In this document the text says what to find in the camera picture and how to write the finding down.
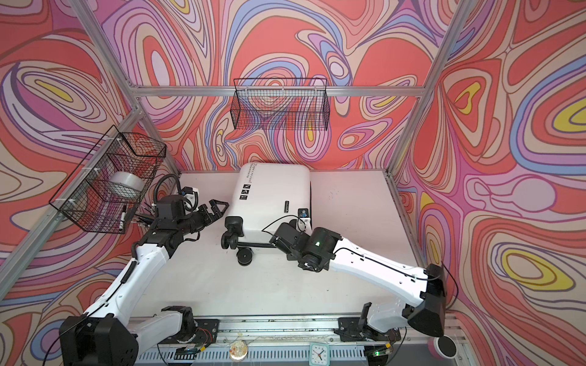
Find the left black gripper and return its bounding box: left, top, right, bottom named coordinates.
left=174, top=200, right=228, bottom=237

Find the black suitcase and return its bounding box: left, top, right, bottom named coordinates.
left=221, top=163, right=311, bottom=266

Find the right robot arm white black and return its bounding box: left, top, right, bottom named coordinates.
left=269, top=223, right=447, bottom=338

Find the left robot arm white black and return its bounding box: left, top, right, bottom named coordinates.
left=59, top=195, right=229, bottom=365

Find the small teal clock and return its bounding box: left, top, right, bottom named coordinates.
left=309, top=343, right=331, bottom=366

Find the round clear badge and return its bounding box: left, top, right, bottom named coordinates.
left=228, top=339, right=249, bottom=362

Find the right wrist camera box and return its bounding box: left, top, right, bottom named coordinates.
left=297, top=207, right=312, bottom=233

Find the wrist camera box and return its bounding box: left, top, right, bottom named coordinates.
left=155, top=187, right=199, bottom=221
left=297, top=207, right=312, bottom=233

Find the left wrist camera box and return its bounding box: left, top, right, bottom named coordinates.
left=155, top=187, right=199, bottom=221

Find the silver duct tape roll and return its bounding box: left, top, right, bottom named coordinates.
left=108, top=172, right=145, bottom=200

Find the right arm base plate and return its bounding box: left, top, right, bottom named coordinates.
left=333, top=317, right=401, bottom=344

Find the left black wire basket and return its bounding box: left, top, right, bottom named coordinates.
left=49, top=126, right=166, bottom=234

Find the black wire basket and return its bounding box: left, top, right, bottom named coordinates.
left=230, top=77, right=331, bottom=131
left=49, top=126, right=166, bottom=234

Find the back black wire basket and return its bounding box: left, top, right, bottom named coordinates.
left=230, top=77, right=331, bottom=131

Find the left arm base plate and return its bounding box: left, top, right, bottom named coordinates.
left=172, top=318, right=220, bottom=346

